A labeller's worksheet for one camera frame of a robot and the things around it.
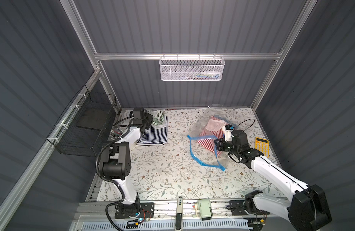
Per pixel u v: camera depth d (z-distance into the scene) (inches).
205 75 36.2
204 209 27.5
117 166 19.5
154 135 40.2
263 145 37.9
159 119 41.4
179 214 27.4
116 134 34.2
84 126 29.0
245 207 27.8
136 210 26.1
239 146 24.8
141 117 30.8
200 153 37.1
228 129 29.2
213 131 40.2
